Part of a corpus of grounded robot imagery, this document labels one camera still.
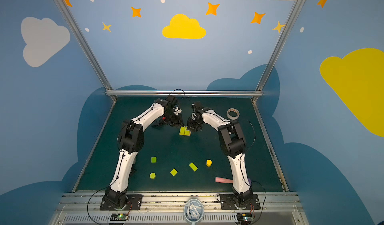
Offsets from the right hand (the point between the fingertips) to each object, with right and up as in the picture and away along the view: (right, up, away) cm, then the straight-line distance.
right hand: (188, 127), depth 99 cm
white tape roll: (+35, +12, +15) cm, 40 cm away
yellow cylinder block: (+13, -19, -13) cm, 27 cm away
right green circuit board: (+29, -41, -28) cm, 57 cm away
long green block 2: (-2, -3, 0) cm, 4 cm away
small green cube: (-20, -18, -11) cm, 29 cm away
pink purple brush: (+24, -27, -19) cm, 41 cm away
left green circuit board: (-32, -40, -29) cm, 59 cm away
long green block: (-5, -2, +1) cm, 6 cm away
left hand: (-3, +2, -1) cm, 4 cm away
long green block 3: (+3, -21, -13) cm, 25 cm away
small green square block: (-8, -24, -15) cm, 29 cm away
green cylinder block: (-19, -25, -17) cm, 36 cm away
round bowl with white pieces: (+4, -38, -27) cm, 47 cm away
